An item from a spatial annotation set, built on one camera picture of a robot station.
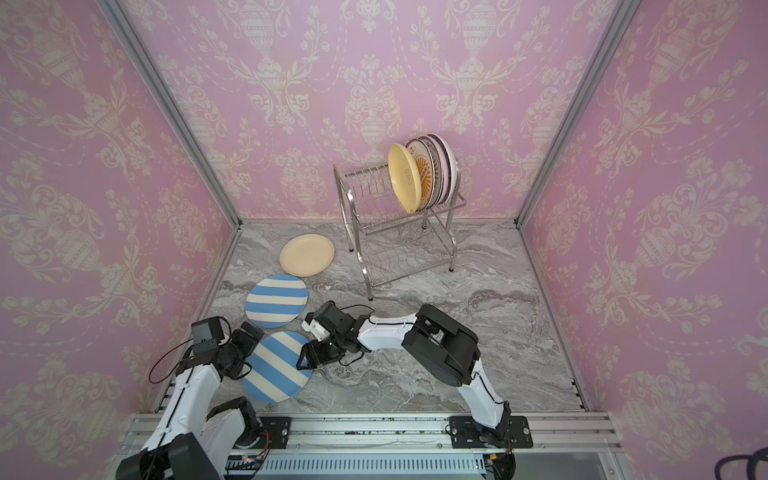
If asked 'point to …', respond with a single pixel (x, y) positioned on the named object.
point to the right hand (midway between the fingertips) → (306, 365)
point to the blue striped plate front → (275, 376)
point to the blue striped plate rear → (276, 301)
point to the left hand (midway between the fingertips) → (255, 340)
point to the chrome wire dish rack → (393, 242)
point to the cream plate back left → (307, 255)
